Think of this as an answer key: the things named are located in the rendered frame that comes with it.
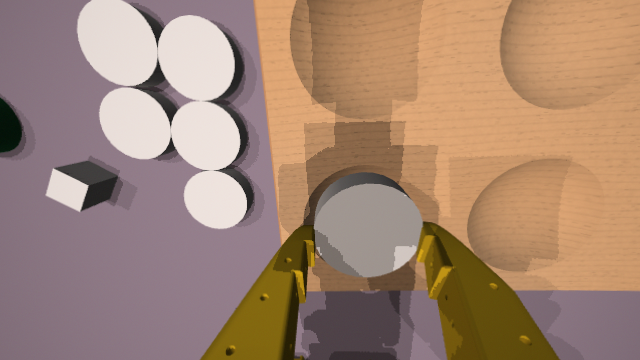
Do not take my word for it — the white disc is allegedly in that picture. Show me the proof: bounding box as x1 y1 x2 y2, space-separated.
314 172 423 278
158 15 243 101
171 101 247 171
184 166 253 229
99 87 178 159
77 0 166 88

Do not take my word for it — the orange tray with round pockets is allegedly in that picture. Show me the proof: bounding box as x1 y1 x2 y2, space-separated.
253 0 640 291

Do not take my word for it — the green disc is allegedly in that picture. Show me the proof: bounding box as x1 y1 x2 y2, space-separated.
0 98 22 153

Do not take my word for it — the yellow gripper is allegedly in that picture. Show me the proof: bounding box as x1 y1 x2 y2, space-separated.
200 221 560 360

